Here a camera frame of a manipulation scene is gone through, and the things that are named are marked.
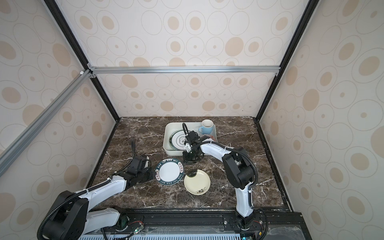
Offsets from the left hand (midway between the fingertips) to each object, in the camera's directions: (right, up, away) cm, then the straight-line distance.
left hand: (160, 170), depth 88 cm
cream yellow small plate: (+22, -8, -1) cm, 24 cm away
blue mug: (+28, +26, +15) cm, 41 cm away
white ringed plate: (+7, +17, +17) cm, 26 cm away
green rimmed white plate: (+5, -1, +2) cm, 5 cm away
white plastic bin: (+2, +26, +21) cm, 33 cm away
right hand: (+14, +4, +2) cm, 15 cm away
